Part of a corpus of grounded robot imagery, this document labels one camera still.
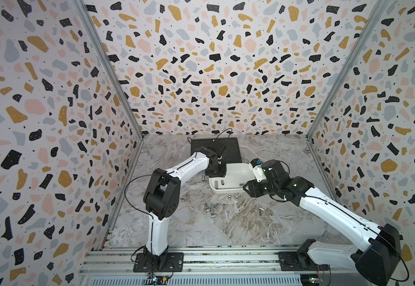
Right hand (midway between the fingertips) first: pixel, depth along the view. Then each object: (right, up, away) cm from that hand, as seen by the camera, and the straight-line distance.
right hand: (247, 186), depth 78 cm
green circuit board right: (+26, -36, -8) cm, 45 cm away
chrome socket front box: (-3, -8, +14) cm, 17 cm away
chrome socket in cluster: (-18, -13, +10) cm, 25 cm away
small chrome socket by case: (-21, 0, +22) cm, 31 cm away
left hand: (-9, +4, +14) cm, 17 cm away
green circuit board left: (-36, -36, -7) cm, 52 cm away
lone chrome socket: (+9, -14, +11) cm, 19 cm away
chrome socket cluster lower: (-16, -14, +11) cm, 24 cm away
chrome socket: (-10, -2, +20) cm, 23 cm away
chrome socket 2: (-7, -9, +14) cm, 18 cm away
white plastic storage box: (-3, +3, +13) cm, 14 cm away
